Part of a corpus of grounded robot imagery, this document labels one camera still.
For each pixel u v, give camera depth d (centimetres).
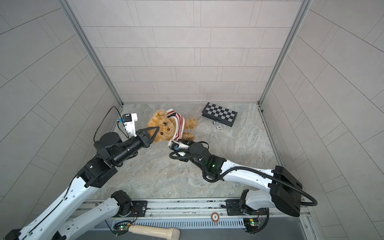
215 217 69
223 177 51
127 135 53
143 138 52
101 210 55
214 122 102
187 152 60
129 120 53
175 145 58
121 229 65
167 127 60
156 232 62
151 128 58
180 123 71
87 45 83
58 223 40
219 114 106
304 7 71
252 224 68
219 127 102
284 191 40
